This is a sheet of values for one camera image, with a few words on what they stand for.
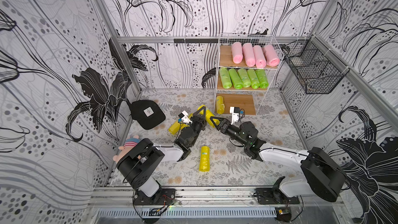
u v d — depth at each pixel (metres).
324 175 0.42
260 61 0.71
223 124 0.67
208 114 0.75
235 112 0.71
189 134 0.63
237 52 0.75
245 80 0.85
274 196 0.64
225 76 0.88
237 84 0.85
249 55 0.73
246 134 0.60
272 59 0.72
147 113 0.98
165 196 0.72
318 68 0.88
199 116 0.73
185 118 0.76
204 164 0.80
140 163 0.45
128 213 0.70
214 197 0.75
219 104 1.02
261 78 0.85
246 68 0.90
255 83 0.83
